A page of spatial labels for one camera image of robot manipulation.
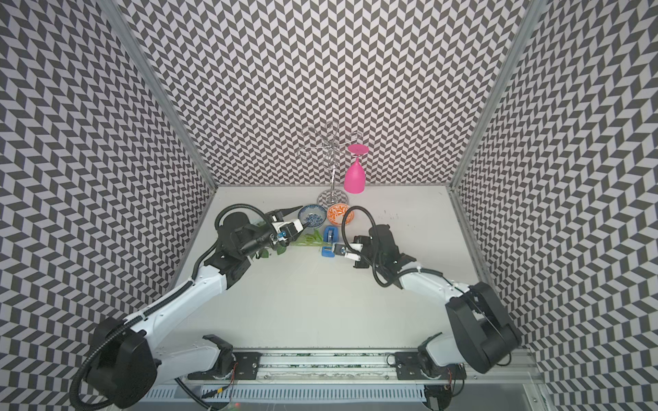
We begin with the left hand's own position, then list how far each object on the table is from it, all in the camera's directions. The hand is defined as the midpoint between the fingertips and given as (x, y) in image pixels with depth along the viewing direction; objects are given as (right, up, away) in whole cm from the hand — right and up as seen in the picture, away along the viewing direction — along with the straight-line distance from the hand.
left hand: (303, 212), depth 74 cm
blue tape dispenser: (+7, -9, +22) cm, 25 cm away
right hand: (+13, -11, +13) cm, 22 cm away
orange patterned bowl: (+9, -1, +32) cm, 33 cm away
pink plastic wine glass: (+16, +12, +16) cm, 25 cm away
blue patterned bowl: (-1, -1, +31) cm, 31 cm away
